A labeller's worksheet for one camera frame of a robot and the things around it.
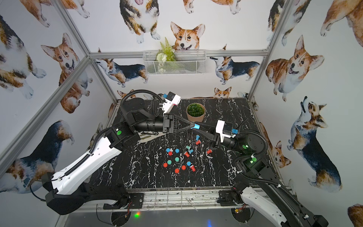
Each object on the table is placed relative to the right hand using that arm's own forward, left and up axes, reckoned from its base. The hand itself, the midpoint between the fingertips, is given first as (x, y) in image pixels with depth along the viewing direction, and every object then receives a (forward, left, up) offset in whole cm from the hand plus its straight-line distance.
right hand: (194, 125), depth 49 cm
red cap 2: (+2, +18, -45) cm, 49 cm away
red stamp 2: (0, +1, -45) cm, 45 cm away
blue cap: (+12, +11, -46) cm, 49 cm away
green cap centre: (+6, +11, -46) cm, 47 cm away
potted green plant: (+36, -1, -36) cm, 51 cm away
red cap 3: (+1, +7, -47) cm, 47 cm away
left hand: (-2, 0, +1) cm, 2 cm away
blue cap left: (+12, +18, -46) cm, 51 cm away
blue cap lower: (+3, +4, -46) cm, 46 cm away
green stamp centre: (+13, +4, -45) cm, 47 cm away
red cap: (+10, +16, -46) cm, 49 cm away
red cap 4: (-1, +11, -46) cm, 47 cm away
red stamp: (+17, -2, -46) cm, 49 cm away
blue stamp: (+10, +3, -45) cm, 46 cm away
